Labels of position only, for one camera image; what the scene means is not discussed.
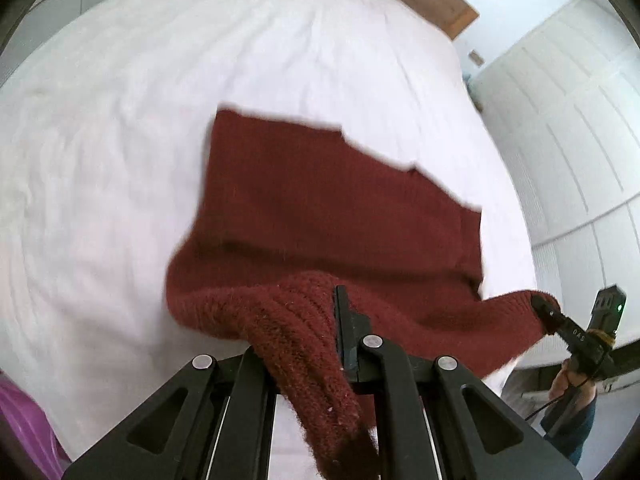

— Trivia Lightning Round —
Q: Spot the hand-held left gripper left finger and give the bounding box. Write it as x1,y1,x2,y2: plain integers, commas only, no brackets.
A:
62,347,278,480

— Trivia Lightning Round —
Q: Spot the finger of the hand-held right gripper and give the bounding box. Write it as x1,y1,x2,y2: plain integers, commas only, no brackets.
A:
531,295,570,337

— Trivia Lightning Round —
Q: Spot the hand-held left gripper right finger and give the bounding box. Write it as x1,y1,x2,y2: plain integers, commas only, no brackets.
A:
332,285,583,480

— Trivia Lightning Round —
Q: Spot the dark red knitted sweater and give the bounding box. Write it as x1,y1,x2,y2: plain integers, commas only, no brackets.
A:
165,109,561,480

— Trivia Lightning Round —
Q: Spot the person's right forearm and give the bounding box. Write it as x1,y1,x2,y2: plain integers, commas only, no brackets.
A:
541,397,599,467

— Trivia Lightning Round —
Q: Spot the person's right hand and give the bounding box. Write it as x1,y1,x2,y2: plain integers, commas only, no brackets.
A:
550,359,598,411

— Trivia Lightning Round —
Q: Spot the white panelled wardrobe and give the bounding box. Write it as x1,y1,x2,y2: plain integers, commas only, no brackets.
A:
472,0,640,396

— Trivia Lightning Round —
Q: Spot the pink cloth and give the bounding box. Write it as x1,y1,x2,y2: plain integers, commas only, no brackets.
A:
0,370,72,480

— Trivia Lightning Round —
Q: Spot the bed with white sheet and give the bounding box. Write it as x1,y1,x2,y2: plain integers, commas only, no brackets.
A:
0,0,538,461

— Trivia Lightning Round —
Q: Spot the black cable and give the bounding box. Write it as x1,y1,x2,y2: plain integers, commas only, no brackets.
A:
525,394,565,422

